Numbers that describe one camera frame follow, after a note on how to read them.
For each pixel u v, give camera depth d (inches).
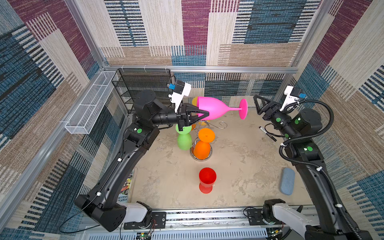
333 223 14.6
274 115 21.2
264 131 22.8
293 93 20.2
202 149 28.3
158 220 28.8
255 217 28.8
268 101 20.7
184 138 29.5
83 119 36.2
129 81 40.4
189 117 19.1
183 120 17.8
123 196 30.7
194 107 19.2
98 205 14.7
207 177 29.8
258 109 21.9
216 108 19.6
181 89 17.1
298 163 17.3
